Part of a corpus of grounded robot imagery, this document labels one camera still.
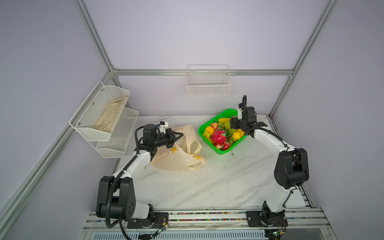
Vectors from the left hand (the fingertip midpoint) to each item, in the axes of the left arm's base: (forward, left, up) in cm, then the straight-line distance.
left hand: (183, 134), depth 80 cm
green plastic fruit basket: (+35, -33, -18) cm, 51 cm away
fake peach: (+18, -20, -12) cm, 29 cm away
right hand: (+16, -32, -4) cm, 36 cm away
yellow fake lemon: (+9, -34, -13) cm, 37 cm away
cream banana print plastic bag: (-12, -1, -1) cm, 12 cm away
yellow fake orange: (+13, -17, -12) cm, 24 cm away
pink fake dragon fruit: (+6, -21, -11) cm, 24 cm away
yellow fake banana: (+23, -26, -12) cm, 37 cm away
